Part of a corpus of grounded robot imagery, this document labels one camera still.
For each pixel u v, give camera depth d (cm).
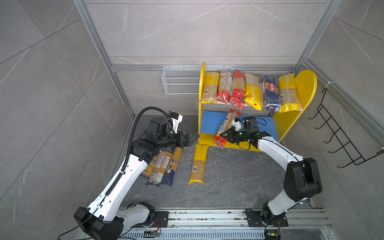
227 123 88
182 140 57
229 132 81
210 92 71
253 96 68
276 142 57
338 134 69
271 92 70
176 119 61
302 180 45
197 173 86
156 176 85
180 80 101
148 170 88
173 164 90
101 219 36
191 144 58
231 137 76
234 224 73
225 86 71
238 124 83
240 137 76
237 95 69
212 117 98
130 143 46
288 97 68
